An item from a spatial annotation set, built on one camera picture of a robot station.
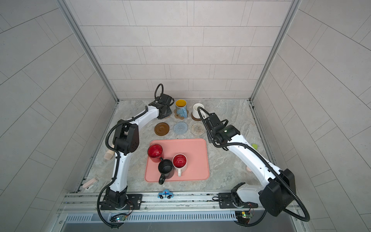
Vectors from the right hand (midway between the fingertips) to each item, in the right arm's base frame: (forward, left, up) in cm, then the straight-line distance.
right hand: (213, 134), depth 80 cm
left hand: (+27, +27, -7) cm, 39 cm away
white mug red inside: (-10, +20, -12) cm, 25 cm away
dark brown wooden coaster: (+15, +33, -13) cm, 38 cm away
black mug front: (-12, +28, -11) cm, 33 cm away
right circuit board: (-37, -10, -16) cm, 41 cm away
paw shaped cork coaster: (+25, +22, -12) cm, 36 cm away
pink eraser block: (-18, +67, -9) cm, 70 cm away
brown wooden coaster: (+22, +9, -13) cm, 27 cm away
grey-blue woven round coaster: (+14, +20, -13) cm, 27 cm away
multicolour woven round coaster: (+13, +8, -13) cm, 20 cm away
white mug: (+24, +9, -8) cm, 27 cm away
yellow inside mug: (+25, +18, -3) cm, 31 cm away
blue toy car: (-26, +27, -12) cm, 39 cm away
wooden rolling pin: (-4, +61, -9) cm, 62 cm away
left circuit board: (-34, +47, -10) cm, 59 cm away
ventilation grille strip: (-34, +30, -15) cm, 48 cm away
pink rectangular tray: (-2, +10, -17) cm, 20 cm away
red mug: (-3, +35, -12) cm, 37 cm away
